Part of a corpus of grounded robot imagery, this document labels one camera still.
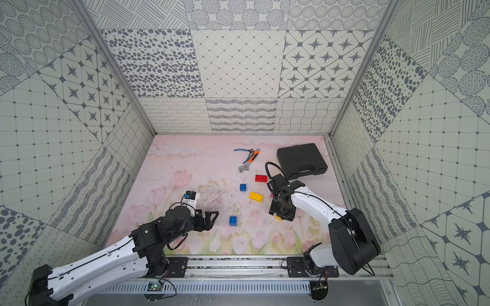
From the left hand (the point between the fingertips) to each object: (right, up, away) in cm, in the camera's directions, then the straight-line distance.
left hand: (214, 215), depth 75 cm
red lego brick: (+20, +11, +24) cm, 33 cm away
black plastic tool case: (+42, +21, +30) cm, 56 cm away
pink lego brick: (+25, +3, +20) cm, 32 cm away
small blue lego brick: (+11, +7, +21) cm, 24 cm away
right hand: (+27, -4, +9) cm, 29 cm away
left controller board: (-23, -26, -3) cm, 35 cm away
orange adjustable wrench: (+16, +23, +36) cm, 45 cm away
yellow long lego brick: (+17, +3, +18) cm, 25 cm away
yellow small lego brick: (+26, -1, +2) cm, 26 cm away
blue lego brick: (+7, -5, +9) cm, 12 cm away
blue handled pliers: (+14, +26, +39) cm, 49 cm away
